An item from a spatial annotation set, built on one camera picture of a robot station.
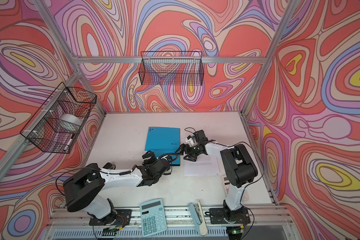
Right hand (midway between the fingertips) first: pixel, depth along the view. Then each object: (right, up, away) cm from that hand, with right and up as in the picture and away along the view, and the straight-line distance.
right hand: (180, 158), depth 91 cm
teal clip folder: (-13, +10, +13) cm, 21 cm away
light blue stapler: (+9, -24, -20) cm, 33 cm away
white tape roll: (-55, +24, -17) cm, 62 cm away
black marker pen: (-55, +12, -18) cm, 59 cm away
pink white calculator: (+26, -14, -9) cm, 31 cm away
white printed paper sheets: (+15, -5, +1) cm, 16 cm away
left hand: (-17, +1, -2) cm, 17 cm away
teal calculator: (-14, -25, -19) cm, 34 cm away
